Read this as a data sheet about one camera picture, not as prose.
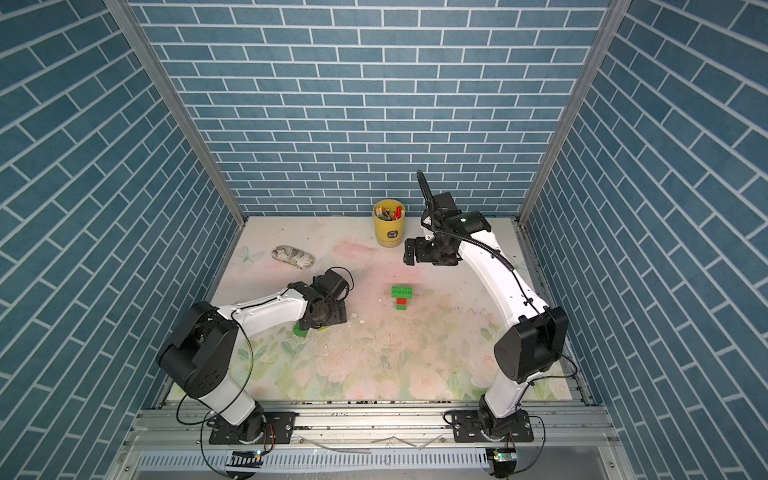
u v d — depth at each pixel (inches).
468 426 28.9
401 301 37.9
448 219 24.2
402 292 35.0
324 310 27.2
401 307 37.9
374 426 29.7
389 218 42.6
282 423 29.1
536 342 17.1
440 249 26.1
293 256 41.3
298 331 33.7
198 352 17.9
